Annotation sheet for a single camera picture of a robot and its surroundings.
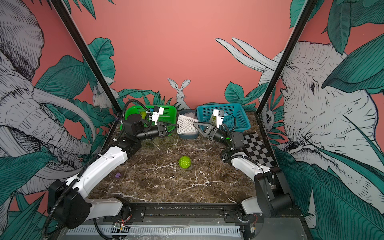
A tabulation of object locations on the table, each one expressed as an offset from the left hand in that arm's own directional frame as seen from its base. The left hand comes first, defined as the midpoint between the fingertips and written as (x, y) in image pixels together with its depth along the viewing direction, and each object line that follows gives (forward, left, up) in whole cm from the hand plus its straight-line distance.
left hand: (179, 126), depth 67 cm
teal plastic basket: (+4, -27, -1) cm, 27 cm away
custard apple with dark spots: (+27, -22, -28) cm, 45 cm away
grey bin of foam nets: (+37, -6, -31) cm, 48 cm away
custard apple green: (-4, -1, -28) cm, 29 cm away
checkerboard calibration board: (+3, -49, -32) cm, 58 cm away
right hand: (-1, -7, +1) cm, 7 cm away
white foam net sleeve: (0, -3, 0) cm, 3 cm away
